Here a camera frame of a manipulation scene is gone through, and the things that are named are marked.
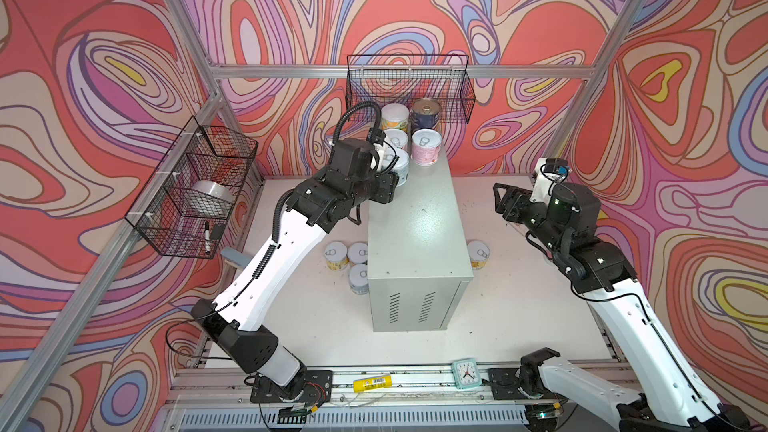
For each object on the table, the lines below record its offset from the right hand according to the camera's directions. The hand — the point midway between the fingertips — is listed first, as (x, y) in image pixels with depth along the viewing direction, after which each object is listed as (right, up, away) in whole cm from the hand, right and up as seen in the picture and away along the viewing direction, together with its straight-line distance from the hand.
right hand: (506, 195), depth 68 cm
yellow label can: (+1, -17, +23) cm, 29 cm away
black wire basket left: (-77, -2, +4) cm, 77 cm away
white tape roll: (-71, +1, +6) cm, 72 cm away
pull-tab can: (-44, -18, +24) cm, 53 cm away
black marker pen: (-72, -10, +4) cm, 72 cm away
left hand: (-27, +5, +1) cm, 27 cm away
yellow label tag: (-31, -46, +4) cm, 56 cm away
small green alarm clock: (-8, -44, +6) cm, 45 cm away
